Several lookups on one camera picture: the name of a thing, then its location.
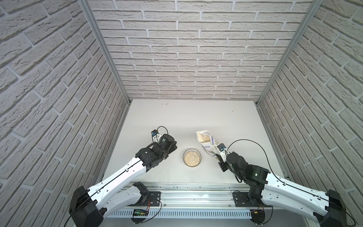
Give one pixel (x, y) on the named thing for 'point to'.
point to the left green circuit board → (140, 212)
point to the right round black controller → (258, 216)
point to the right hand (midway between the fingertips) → (217, 154)
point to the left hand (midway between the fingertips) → (172, 139)
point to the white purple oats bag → (209, 143)
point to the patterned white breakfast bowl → (192, 157)
